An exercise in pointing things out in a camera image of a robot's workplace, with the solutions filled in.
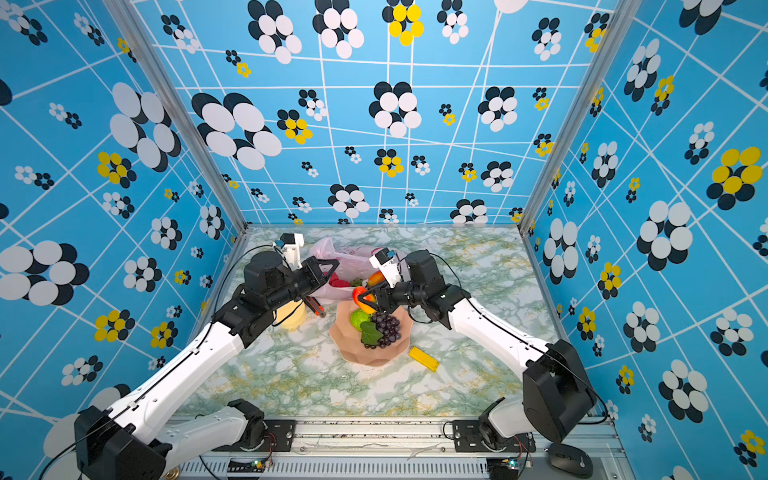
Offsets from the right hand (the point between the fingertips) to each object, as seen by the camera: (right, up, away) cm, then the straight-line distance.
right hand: (366, 294), depth 76 cm
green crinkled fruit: (-3, -8, +11) cm, 14 cm away
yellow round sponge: (-15, -3, -12) cm, 19 cm away
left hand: (-5, +8, -5) cm, 11 cm away
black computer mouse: (+48, -38, -7) cm, 62 cm away
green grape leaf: (0, -13, +10) cm, 16 cm away
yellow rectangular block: (+16, -20, +10) cm, 28 cm away
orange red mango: (-2, +1, -2) cm, 3 cm away
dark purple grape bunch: (+6, -12, +11) cm, 17 cm away
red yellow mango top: (+1, +2, +26) cm, 26 cm away
